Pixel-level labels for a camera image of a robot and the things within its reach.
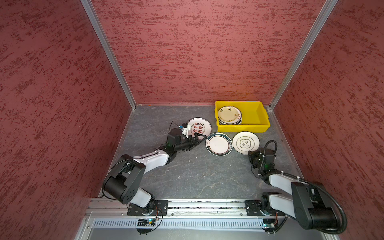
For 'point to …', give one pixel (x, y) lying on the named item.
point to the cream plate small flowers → (229, 114)
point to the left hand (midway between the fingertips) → (203, 142)
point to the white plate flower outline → (245, 141)
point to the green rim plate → (219, 144)
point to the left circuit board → (145, 222)
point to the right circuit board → (269, 225)
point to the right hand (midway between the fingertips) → (245, 152)
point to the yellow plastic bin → (255, 117)
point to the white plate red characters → (200, 125)
